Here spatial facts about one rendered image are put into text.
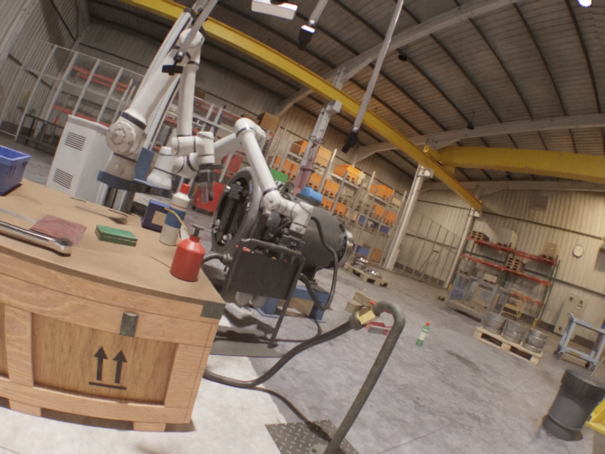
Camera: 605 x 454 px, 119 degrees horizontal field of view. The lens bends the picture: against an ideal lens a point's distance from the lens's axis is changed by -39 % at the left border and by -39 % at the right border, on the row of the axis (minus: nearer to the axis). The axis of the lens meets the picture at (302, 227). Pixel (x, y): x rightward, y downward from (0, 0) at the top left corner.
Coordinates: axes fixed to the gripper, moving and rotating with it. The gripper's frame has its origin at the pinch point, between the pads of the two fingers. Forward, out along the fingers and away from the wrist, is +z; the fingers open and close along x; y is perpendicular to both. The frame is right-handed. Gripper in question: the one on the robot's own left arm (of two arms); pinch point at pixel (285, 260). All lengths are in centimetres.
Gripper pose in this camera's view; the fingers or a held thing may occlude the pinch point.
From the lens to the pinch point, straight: 163.0
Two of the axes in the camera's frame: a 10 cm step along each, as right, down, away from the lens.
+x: 9.3, 3.5, 1.3
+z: -3.5, 9.4, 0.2
